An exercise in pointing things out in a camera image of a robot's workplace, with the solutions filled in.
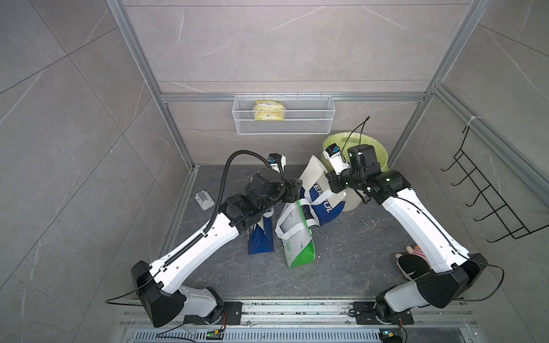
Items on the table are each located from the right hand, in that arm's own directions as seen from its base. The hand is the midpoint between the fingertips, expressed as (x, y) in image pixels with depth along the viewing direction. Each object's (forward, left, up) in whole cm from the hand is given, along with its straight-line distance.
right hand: (330, 173), depth 75 cm
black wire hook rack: (-8, -49, +1) cm, 49 cm away
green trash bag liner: (+25, -13, -5) cm, 29 cm away
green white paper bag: (-17, +13, -9) cm, 24 cm away
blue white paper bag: (-16, +26, -16) cm, 34 cm away
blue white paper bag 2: (0, +4, -9) cm, 10 cm away
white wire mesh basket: (+39, +6, -1) cm, 39 cm away
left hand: (-6, +12, +4) cm, 14 cm away
